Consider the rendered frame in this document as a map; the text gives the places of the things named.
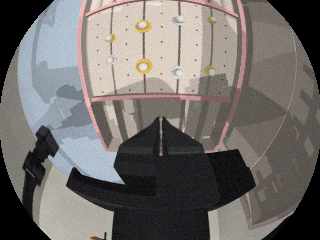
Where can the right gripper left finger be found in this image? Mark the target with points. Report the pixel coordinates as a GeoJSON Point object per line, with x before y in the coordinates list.
{"type": "Point", "coordinates": [143, 142]}

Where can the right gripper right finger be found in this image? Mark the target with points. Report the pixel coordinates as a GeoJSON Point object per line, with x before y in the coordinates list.
{"type": "Point", "coordinates": [177, 142]}

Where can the beige jewelry tray with pink rim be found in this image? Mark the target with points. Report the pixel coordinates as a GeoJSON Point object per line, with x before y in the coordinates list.
{"type": "Point", "coordinates": [196, 44]}

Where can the pink jewelry box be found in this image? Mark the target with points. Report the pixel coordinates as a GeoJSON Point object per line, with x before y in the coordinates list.
{"type": "Point", "coordinates": [279, 114]}

